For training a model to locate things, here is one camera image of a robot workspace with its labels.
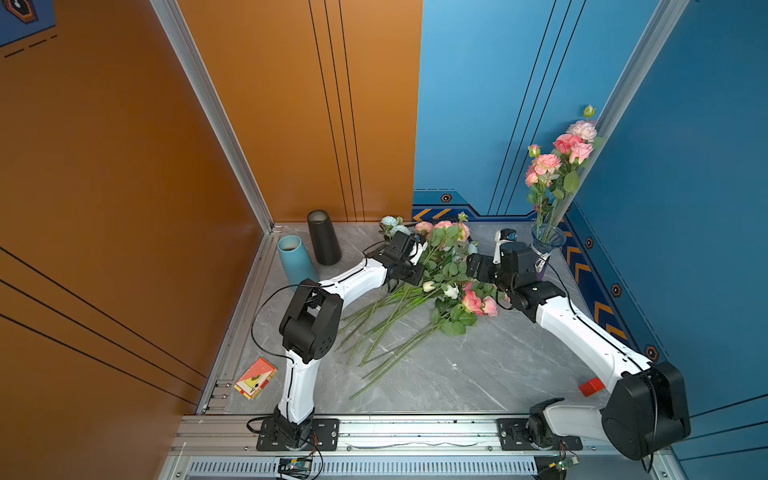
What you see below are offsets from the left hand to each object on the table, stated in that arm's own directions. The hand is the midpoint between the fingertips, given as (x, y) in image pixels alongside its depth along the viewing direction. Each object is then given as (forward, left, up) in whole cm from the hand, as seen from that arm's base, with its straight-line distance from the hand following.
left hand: (422, 267), depth 95 cm
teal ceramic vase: (-4, +38, +8) cm, 39 cm away
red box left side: (-33, +47, -8) cm, 57 cm away
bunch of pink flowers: (-17, +9, -8) cm, 21 cm away
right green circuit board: (-51, -31, -9) cm, 60 cm away
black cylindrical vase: (+10, +33, -2) cm, 34 cm away
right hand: (-4, -16, +10) cm, 19 cm away
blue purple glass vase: (+7, -40, +7) cm, 41 cm away
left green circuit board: (-52, +32, -12) cm, 62 cm away
